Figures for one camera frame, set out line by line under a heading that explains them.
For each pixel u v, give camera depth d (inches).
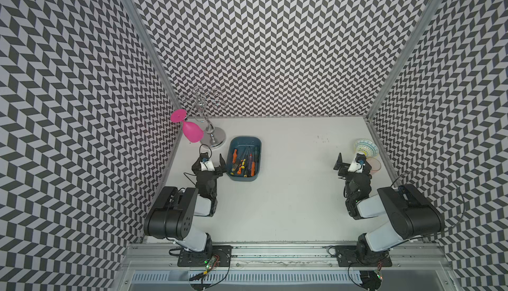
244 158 39.0
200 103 34.0
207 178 27.2
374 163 36.0
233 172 36.9
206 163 29.7
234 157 39.0
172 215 17.7
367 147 40.1
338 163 31.9
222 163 32.7
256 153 39.4
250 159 38.8
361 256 26.3
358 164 29.2
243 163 36.9
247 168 37.2
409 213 17.9
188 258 28.4
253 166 37.7
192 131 37.9
